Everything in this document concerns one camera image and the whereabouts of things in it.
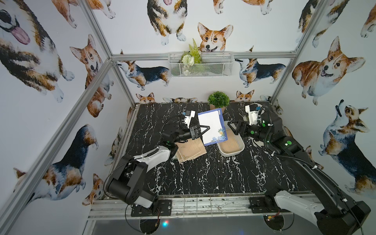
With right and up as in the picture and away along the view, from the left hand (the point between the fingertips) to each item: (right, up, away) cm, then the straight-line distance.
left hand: (211, 128), depth 71 cm
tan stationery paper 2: (-11, -15, +22) cm, 29 cm away
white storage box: (+20, -9, +21) cm, 31 cm away
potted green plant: (+8, +17, +29) cm, 35 cm away
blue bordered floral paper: (+3, -2, +2) cm, 4 cm away
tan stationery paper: (+15, -13, +24) cm, 31 cm away
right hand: (+10, +3, -2) cm, 10 cm away
